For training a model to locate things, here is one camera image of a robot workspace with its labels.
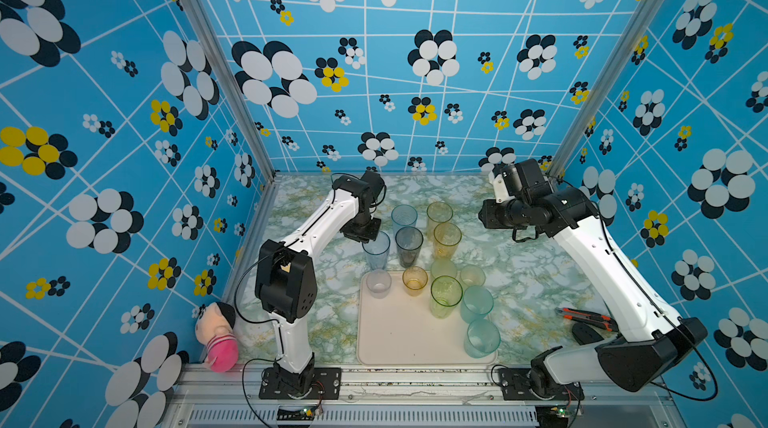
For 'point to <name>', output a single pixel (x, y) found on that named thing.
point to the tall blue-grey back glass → (403, 215)
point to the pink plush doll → (214, 328)
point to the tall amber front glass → (447, 237)
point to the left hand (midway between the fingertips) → (367, 238)
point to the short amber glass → (415, 279)
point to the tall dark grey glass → (408, 240)
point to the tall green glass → (445, 293)
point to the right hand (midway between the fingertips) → (486, 214)
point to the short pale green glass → (472, 275)
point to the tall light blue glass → (377, 251)
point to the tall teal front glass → (477, 302)
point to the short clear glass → (378, 283)
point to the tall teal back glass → (482, 338)
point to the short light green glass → (443, 267)
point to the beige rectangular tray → (400, 329)
